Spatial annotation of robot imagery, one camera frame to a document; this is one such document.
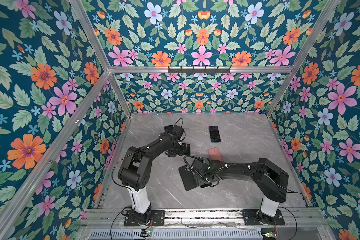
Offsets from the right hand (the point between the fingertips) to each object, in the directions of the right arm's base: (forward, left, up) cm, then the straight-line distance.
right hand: (201, 180), depth 87 cm
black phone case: (0, +8, +5) cm, 9 cm away
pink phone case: (+17, -10, 0) cm, 20 cm away
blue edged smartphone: (+33, -11, +1) cm, 35 cm away
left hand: (+16, +8, +8) cm, 19 cm away
